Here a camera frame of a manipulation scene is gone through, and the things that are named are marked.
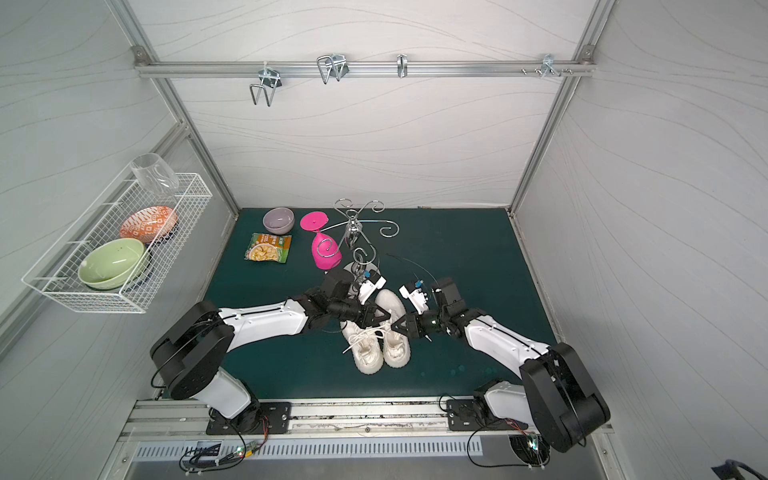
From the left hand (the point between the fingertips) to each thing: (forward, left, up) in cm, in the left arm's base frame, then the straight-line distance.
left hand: (390, 317), depth 80 cm
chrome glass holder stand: (+17, +10, +17) cm, 26 cm away
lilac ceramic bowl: (+41, +44, -6) cm, 60 cm away
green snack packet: (+30, +45, -8) cm, 55 cm away
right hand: (-1, -2, -3) cm, 4 cm away
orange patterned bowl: (+12, +59, +23) cm, 64 cm away
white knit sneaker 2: (-7, -2, -1) cm, 8 cm away
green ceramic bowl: (0, +59, +25) cm, 64 cm away
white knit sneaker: (-6, +7, -6) cm, 11 cm away
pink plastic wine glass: (+9, +16, +17) cm, 25 cm away
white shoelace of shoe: (-5, +10, -4) cm, 12 cm away
